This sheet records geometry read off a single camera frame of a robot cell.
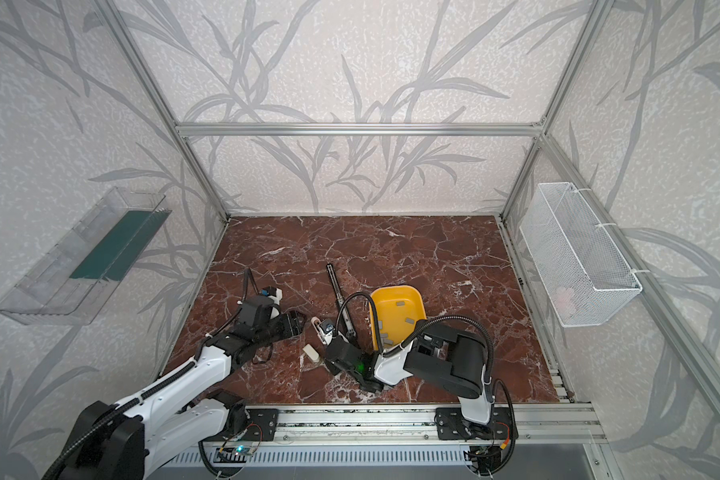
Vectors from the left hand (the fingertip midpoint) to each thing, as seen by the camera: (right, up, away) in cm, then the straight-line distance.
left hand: (303, 310), depth 87 cm
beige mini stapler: (+3, -11, -4) cm, 12 cm away
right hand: (+7, -8, +2) cm, 11 cm away
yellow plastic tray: (+29, -2, +8) cm, 30 cm away
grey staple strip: (+29, 0, +9) cm, 31 cm away
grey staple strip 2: (+32, -5, +6) cm, 33 cm away
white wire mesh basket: (+65, +13, -26) cm, 71 cm away
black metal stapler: (+13, -5, 0) cm, 14 cm away
